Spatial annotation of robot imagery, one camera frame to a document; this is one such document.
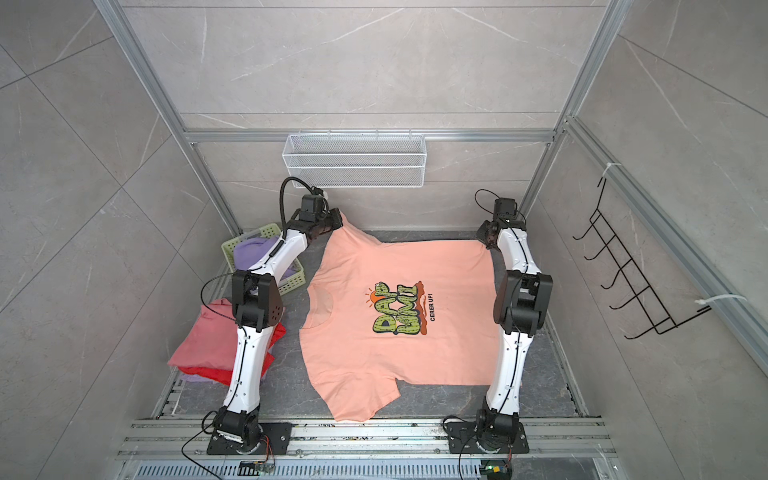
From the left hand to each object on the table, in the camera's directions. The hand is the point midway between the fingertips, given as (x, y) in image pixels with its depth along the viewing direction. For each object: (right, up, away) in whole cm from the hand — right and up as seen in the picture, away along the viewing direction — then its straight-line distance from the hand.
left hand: (342, 208), depth 104 cm
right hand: (+51, -8, 0) cm, 52 cm away
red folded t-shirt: (-27, -50, -24) cm, 62 cm away
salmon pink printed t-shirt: (+14, -37, -8) cm, 40 cm away
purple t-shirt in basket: (-34, -16, +1) cm, 37 cm away
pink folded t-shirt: (-33, -42, -22) cm, 57 cm away
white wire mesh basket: (+5, +17, -3) cm, 18 cm away
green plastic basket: (-30, -7, +8) cm, 32 cm away
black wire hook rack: (+71, -30, -46) cm, 90 cm away
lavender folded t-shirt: (-37, -51, -22) cm, 67 cm away
